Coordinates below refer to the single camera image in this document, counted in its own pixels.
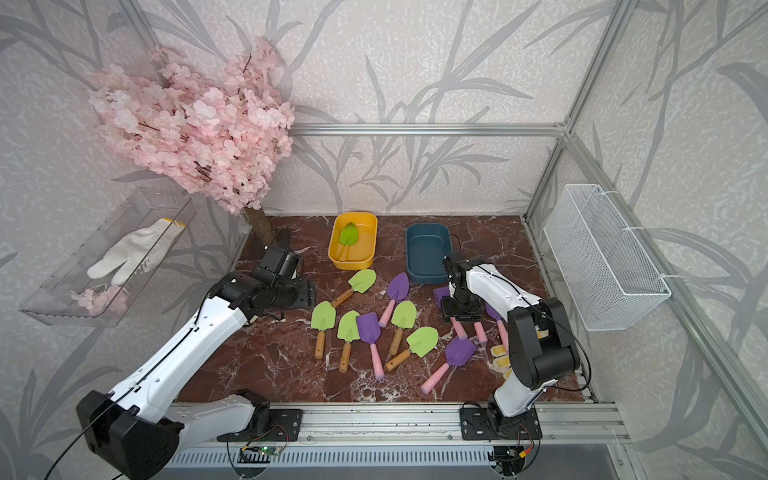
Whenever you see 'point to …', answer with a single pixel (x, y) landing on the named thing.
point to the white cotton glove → (140, 252)
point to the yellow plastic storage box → (362, 254)
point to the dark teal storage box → (426, 246)
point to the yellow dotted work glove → (502, 359)
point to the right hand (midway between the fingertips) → (454, 319)
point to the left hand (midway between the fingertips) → (308, 295)
